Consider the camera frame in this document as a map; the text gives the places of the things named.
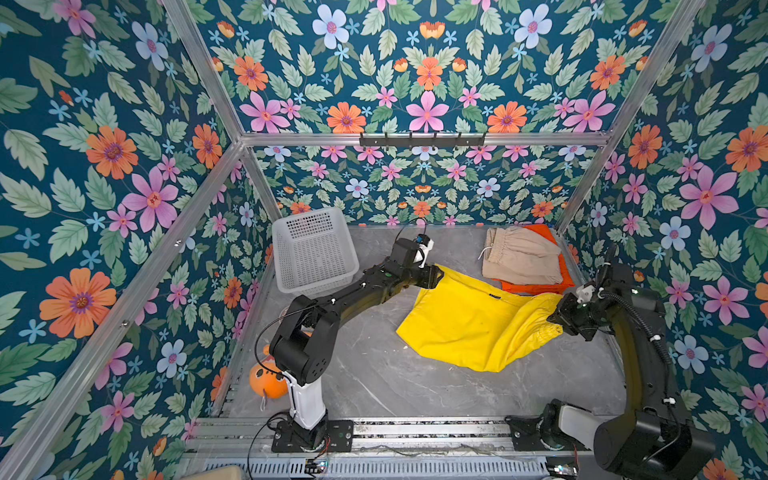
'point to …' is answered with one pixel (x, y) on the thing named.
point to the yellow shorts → (481, 329)
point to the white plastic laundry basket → (314, 252)
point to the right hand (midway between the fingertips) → (551, 316)
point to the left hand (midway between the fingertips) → (444, 266)
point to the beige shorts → (519, 255)
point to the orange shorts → (567, 281)
